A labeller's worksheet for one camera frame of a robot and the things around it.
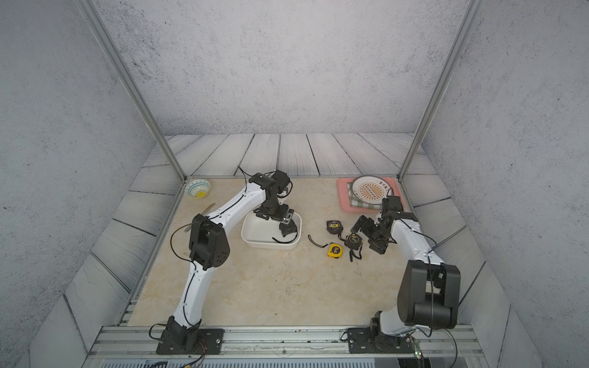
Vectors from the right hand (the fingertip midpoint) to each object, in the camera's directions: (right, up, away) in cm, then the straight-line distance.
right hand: (362, 234), depth 87 cm
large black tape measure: (-29, 0, +11) cm, 31 cm away
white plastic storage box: (-41, -1, +12) cm, 43 cm away
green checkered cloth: (+4, +11, +21) cm, 24 cm away
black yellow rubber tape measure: (-2, -4, +6) cm, 8 cm away
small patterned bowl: (-74, +18, +28) cm, 81 cm away
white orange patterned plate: (+12, +17, +27) cm, 34 cm away
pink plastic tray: (-2, +14, +25) cm, 29 cm away
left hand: (-30, +4, +7) cm, 31 cm away
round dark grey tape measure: (-8, +1, +12) cm, 14 cm away
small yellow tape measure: (-10, -7, +4) cm, 13 cm away
